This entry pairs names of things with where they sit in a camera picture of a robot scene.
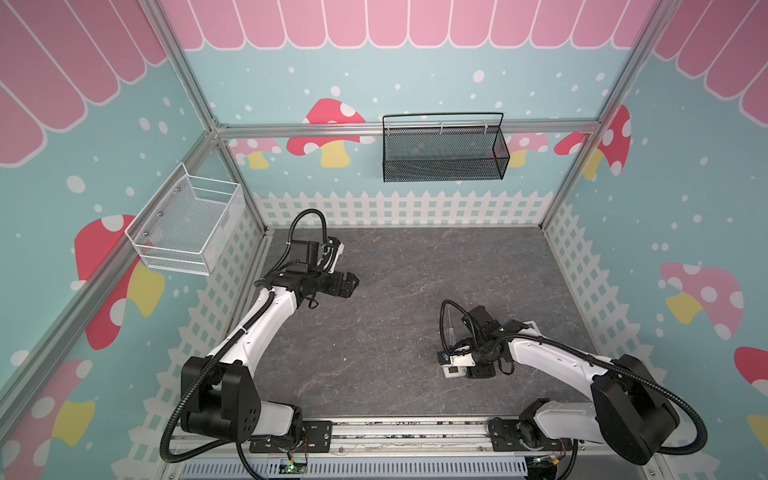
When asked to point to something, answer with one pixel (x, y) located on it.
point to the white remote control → (451, 371)
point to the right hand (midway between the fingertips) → (467, 358)
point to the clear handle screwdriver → (452, 339)
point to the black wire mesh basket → (424, 147)
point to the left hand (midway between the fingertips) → (342, 281)
